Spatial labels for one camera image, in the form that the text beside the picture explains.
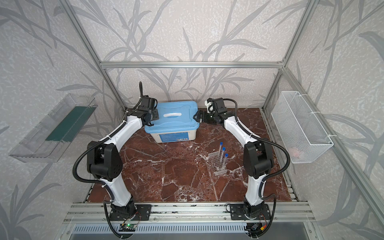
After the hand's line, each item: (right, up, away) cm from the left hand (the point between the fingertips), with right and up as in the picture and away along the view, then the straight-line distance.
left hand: (155, 109), depth 93 cm
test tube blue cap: (+43, -23, +9) cm, 49 cm away
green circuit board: (-7, -59, -22) cm, 63 cm away
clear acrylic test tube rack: (+38, -33, -3) cm, 51 cm away
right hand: (+28, -3, -2) cm, 28 cm away
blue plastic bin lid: (+13, -4, 0) cm, 14 cm away
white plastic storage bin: (+5, -18, +1) cm, 19 cm away
